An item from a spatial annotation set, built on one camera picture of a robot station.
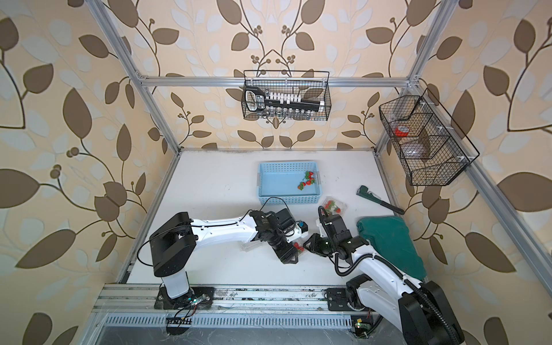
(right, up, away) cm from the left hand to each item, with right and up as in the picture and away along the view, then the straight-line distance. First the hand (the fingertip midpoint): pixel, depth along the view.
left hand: (292, 253), depth 79 cm
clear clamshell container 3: (+3, +1, +5) cm, 6 cm away
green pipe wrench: (+35, +21, +23) cm, 47 cm away
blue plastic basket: (-1, +25, +28) cm, 38 cm away
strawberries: (+3, +1, +3) cm, 4 cm away
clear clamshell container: (+23, +15, +17) cm, 33 cm away
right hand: (+6, +1, +5) cm, 7 cm away
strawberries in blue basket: (+10, +26, +27) cm, 39 cm away
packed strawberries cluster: (+18, +15, +17) cm, 29 cm away
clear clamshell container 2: (-18, 0, +7) cm, 20 cm away
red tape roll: (+42, +46, +2) cm, 62 cm away
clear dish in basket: (+42, +38, -6) cm, 57 cm away
